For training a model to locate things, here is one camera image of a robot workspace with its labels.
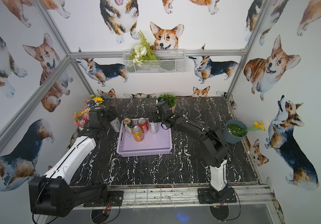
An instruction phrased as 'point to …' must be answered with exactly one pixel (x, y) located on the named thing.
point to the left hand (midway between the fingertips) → (107, 107)
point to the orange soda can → (137, 133)
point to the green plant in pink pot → (170, 100)
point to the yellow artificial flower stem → (257, 126)
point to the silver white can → (153, 127)
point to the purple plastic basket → (160, 143)
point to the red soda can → (143, 124)
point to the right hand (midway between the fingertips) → (158, 109)
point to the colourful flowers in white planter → (82, 117)
